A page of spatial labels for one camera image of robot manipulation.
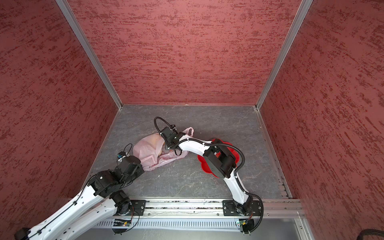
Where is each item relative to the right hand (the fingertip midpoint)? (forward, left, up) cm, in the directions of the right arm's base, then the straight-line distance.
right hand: (171, 146), depth 93 cm
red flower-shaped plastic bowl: (-14, -21, -1) cm, 26 cm away
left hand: (-17, +13, +6) cm, 23 cm away
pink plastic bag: (-9, +9, +11) cm, 17 cm away
